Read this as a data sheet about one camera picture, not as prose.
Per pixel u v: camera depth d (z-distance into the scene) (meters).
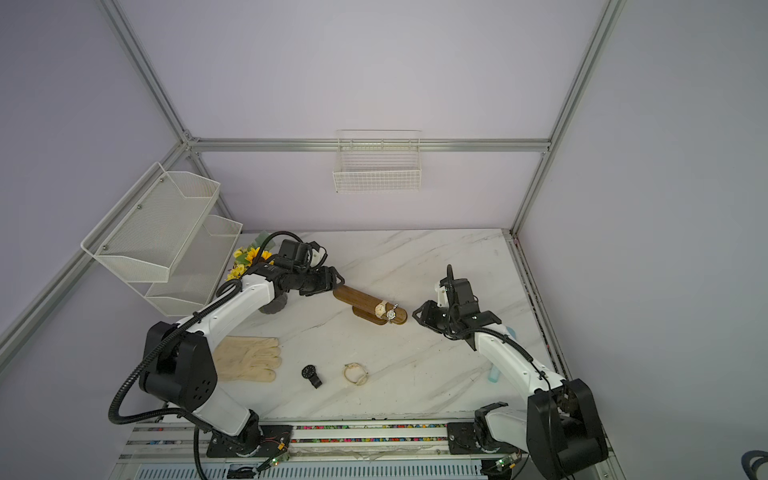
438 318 0.74
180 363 0.44
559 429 0.40
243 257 0.80
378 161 0.96
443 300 0.78
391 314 0.88
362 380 0.81
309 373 0.84
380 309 0.88
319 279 0.78
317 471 0.70
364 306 0.90
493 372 0.84
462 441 0.73
